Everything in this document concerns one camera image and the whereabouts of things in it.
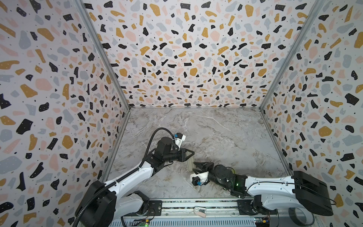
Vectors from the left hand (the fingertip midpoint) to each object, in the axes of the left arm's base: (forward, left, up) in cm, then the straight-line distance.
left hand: (194, 152), depth 76 cm
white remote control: (-5, +2, -5) cm, 7 cm away
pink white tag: (-25, -3, -15) cm, 30 cm away
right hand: (-4, 0, -2) cm, 4 cm away
